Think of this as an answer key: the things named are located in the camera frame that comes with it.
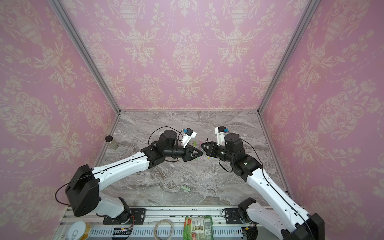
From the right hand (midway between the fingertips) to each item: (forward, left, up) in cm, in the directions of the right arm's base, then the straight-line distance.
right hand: (202, 145), depth 72 cm
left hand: (-4, 0, -3) cm, 5 cm away
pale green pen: (+1, -2, +2) cm, 3 cm away
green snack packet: (-31, +4, -22) cm, 39 cm away
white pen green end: (+2, +3, -1) cm, 4 cm away
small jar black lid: (+16, +57, -13) cm, 61 cm away
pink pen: (+2, +1, -1) cm, 3 cm away
